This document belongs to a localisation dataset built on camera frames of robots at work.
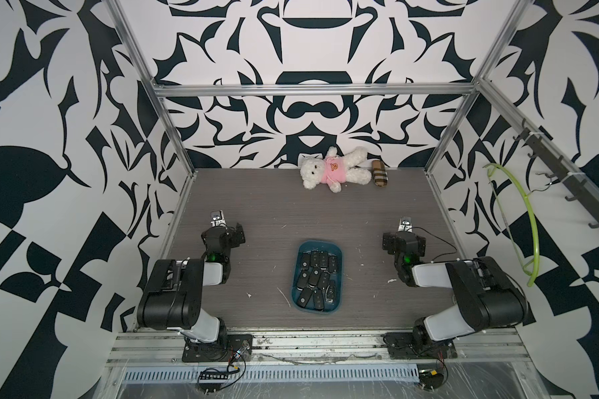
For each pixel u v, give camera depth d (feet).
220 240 2.32
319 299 2.71
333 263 2.93
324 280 2.80
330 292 2.73
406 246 2.39
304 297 2.71
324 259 2.97
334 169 3.64
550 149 2.11
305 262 2.94
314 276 2.86
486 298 1.50
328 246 3.06
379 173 3.78
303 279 2.86
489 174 2.78
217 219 2.65
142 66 2.76
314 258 2.99
